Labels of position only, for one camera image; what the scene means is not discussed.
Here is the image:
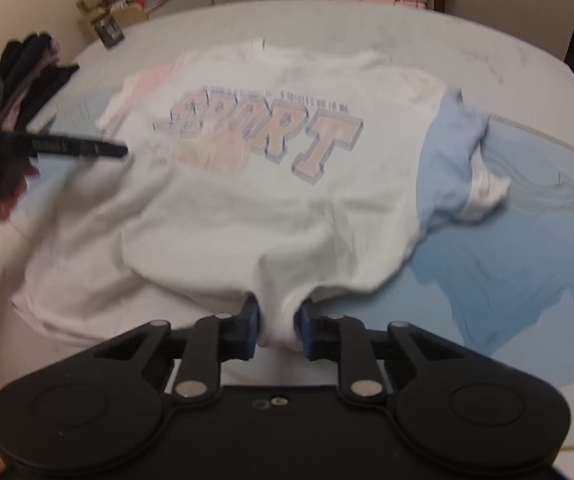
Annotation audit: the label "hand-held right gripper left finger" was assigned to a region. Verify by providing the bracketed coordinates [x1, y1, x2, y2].
[92, 296, 260, 400]

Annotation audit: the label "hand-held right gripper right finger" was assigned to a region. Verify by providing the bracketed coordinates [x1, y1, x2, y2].
[294, 300, 468, 400]

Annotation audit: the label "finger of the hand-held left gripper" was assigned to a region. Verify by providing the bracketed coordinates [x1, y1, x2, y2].
[30, 132, 129, 163]

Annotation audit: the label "white t-shirt pink letter print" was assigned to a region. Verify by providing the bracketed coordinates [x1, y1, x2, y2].
[10, 39, 512, 357]

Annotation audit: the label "dark folded clothes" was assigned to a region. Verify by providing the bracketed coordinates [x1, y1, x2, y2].
[0, 32, 81, 129]

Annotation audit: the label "black jar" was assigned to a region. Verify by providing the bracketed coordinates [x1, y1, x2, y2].
[94, 12, 126, 50]

